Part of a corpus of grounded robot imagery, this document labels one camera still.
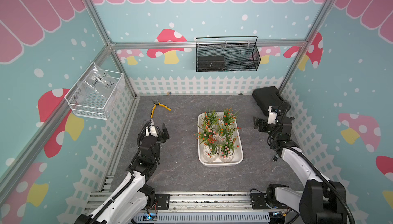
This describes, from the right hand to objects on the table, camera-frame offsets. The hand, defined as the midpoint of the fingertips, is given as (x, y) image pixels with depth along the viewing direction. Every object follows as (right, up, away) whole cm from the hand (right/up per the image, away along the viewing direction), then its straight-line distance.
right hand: (261, 117), depth 86 cm
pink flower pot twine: (-31, -10, -3) cm, 33 cm away
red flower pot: (-28, -19, -4) cm, 34 cm away
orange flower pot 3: (-20, -8, -1) cm, 21 cm away
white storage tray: (-25, -14, -8) cm, 30 cm away
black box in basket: (-28, +31, +3) cm, 42 cm away
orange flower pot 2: (-17, 0, +7) cm, 18 cm away
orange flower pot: (-28, -2, +4) cm, 28 cm away
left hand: (-57, -6, -6) cm, 58 cm away
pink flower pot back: (-21, -17, -10) cm, 29 cm away
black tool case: (+16, +14, +29) cm, 36 cm away
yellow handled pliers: (-68, +7, +27) cm, 73 cm away
